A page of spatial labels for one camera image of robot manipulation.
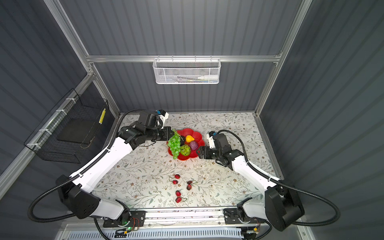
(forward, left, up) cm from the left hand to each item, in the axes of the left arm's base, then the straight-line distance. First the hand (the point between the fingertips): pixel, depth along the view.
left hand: (175, 132), depth 76 cm
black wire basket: (-8, +54, +8) cm, 55 cm away
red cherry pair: (-13, +1, -25) cm, 29 cm away
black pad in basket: (+2, +47, +2) cm, 47 cm away
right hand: (-4, -15, -14) cm, 21 cm away
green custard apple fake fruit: (+1, -5, -19) cm, 20 cm away
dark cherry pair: (-19, -6, -25) cm, 32 cm away
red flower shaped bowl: (+13, -13, -24) cm, 30 cm away
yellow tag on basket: (+14, +42, -1) cm, 44 cm away
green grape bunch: (-3, +1, -5) cm, 6 cm away
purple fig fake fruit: (+6, -10, -21) cm, 24 cm away
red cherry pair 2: (-25, 0, -25) cm, 36 cm away
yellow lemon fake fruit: (+12, -7, -22) cm, 26 cm away
